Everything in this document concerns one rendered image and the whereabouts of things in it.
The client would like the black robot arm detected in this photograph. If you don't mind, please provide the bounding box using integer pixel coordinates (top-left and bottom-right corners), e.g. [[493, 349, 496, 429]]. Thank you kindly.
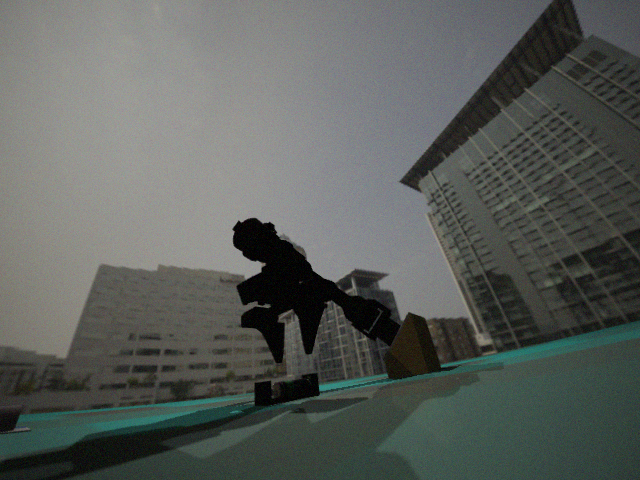
[[232, 218, 401, 346]]

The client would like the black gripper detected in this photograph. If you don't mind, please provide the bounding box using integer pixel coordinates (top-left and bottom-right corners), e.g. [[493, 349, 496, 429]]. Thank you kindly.
[[241, 262, 339, 363]]

